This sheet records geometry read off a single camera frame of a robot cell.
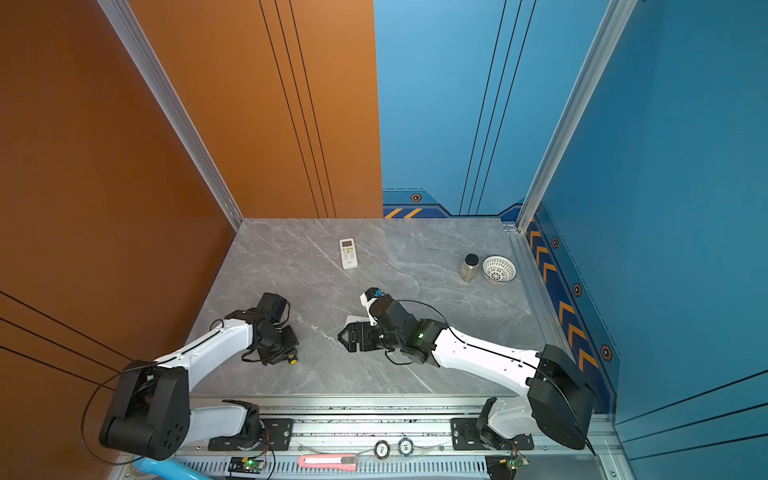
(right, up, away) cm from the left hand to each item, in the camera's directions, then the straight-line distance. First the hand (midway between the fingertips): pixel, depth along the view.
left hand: (297, 348), depth 88 cm
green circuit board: (-7, -23, -17) cm, 29 cm away
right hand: (+17, +7, -13) cm, 22 cm away
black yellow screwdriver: (0, -2, -4) cm, 5 cm away
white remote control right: (+12, +28, +22) cm, 37 cm away
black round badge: (+26, -19, -16) cm, 36 cm away
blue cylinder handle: (-22, -20, -21) cm, 37 cm away
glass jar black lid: (+53, +23, +9) cm, 59 cm away
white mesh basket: (+66, +23, +17) cm, 72 cm away
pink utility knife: (+14, -21, -18) cm, 31 cm away
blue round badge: (+32, -19, -16) cm, 40 cm away
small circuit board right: (+58, -20, -18) cm, 64 cm away
